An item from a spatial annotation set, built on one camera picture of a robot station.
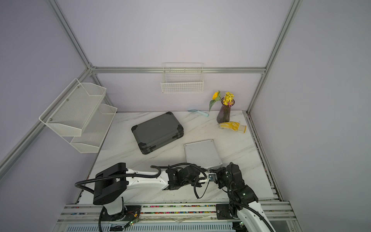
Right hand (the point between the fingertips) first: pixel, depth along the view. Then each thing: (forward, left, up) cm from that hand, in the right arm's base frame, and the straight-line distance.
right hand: (210, 171), depth 81 cm
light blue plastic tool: (+57, +6, -7) cm, 58 cm away
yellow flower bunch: (+43, -15, +16) cm, 48 cm away
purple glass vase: (+42, -15, +4) cm, 45 cm away
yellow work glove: (+38, -23, -6) cm, 45 cm away
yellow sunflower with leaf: (+44, -7, +17) cm, 48 cm away
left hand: (0, +3, 0) cm, 3 cm away
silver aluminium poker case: (+13, +2, -2) cm, 13 cm away
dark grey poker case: (+28, +33, +1) cm, 44 cm away
